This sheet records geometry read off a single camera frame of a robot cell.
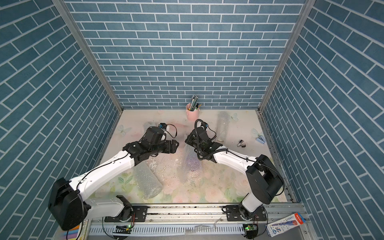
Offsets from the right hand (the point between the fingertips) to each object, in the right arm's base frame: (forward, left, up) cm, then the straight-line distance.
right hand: (187, 136), depth 85 cm
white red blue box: (-37, -49, -15) cm, 63 cm away
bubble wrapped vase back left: (+17, +29, -11) cm, 35 cm away
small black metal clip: (+7, -36, -16) cm, 40 cm away
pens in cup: (+31, -1, -4) cm, 31 cm away
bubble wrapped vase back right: (+26, -23, -10) cm, 36 cm away
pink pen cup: (+27, +1, -11) cm, 29 cm away
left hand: (-6, +4, +1) cm, 8 cm away
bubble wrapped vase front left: (-26, +17, -8) cm, 32 cm away
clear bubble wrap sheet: (-16, -4, -6) cm, 18 cm away
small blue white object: (+12, -49, -15) cm, 52 cm away
